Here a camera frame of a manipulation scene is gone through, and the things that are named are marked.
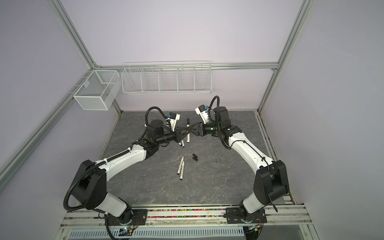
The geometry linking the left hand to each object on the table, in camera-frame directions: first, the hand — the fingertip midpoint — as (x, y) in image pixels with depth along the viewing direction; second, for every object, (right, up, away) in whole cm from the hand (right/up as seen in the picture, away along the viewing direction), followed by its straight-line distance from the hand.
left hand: (191, 132), depth 78 cm
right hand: (-1, +2, -2) cm, 2 cm away
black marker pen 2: (-7, -21, +13) cm, 26 cm away
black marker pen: (-2, -1, 0) cm, 2 cm away
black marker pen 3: (-6, -25, +9) cm, 27 cm away
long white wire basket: (-17, +36, +20) cm, 44 cm away
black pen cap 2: (+2, -18, +16) cm, 24 cm away
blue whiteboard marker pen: (-6, -9, +23) cm, 25 cm away
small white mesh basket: (-64, +26, +21) cm, 72 cm away
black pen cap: (+2, -16, +18) cm, 24 cm away
